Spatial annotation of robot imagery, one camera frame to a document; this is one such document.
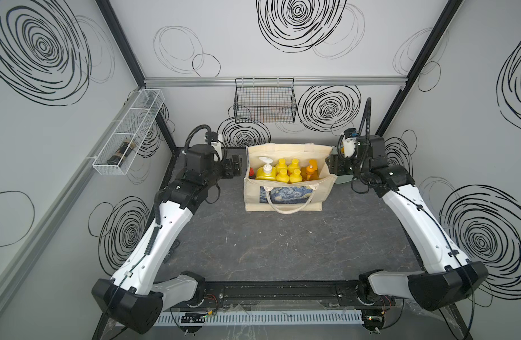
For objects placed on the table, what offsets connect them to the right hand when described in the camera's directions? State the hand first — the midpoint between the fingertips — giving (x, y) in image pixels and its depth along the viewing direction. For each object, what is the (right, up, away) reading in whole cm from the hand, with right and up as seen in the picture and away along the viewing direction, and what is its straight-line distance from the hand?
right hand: (337, 158), depth 74 cm
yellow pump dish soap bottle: (-25, -5, +8) cm, 26 cm away
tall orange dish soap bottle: (-7, -5, +10) cm, 14 cm away
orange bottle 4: (-13, -7, +9) cm, 17 cm away
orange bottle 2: (-13, -2, +11) cm, 17 cm away
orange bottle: (-19, -2, +11) cm, 22 cm away
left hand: (-37, 0, -2) cm, 37 cm away
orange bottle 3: (-19, -7, +7) cm, 21 cm away
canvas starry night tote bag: (-16, -16, +13) cm, 26 cm away
